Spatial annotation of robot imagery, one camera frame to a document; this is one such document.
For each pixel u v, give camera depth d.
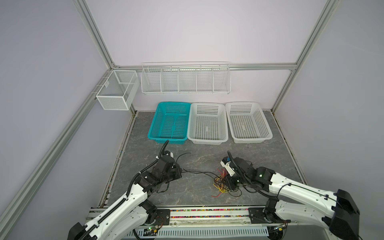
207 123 1.12
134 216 0.58
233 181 0.68
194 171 0.89
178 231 0.71
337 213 0.40
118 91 1.00
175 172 0.69
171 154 0.75
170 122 1.16
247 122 1.12
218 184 0.78
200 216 0.75
